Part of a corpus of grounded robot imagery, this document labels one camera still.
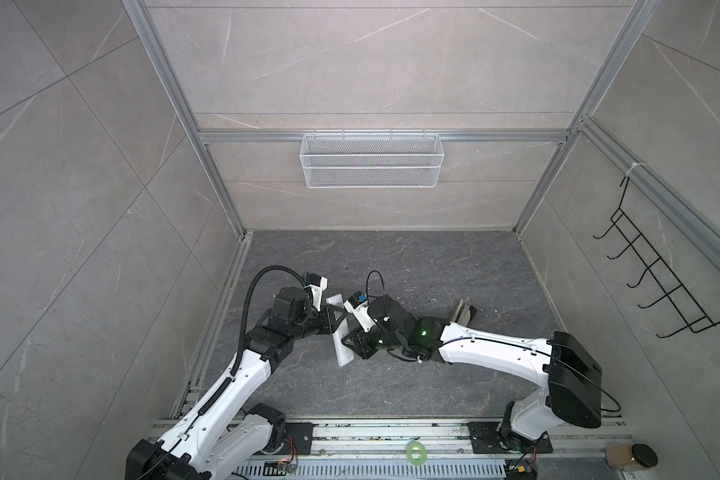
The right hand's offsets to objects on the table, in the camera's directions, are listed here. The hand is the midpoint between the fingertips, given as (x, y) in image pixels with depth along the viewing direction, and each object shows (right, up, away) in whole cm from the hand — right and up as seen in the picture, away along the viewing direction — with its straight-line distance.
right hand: (345, 338), depth 75 cm
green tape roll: (+18, -26, -2) cm, 32 cm away
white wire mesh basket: (+8, +54, +26) cm, 61 cm away
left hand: (0, +8, +1) cm, 8 cm away
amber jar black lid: (+64, -22, -12) cm, 69 cm away
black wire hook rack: (+72, +9, -16) cm, 75 cm away
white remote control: (0, -4, -2) cm, 4 cm away
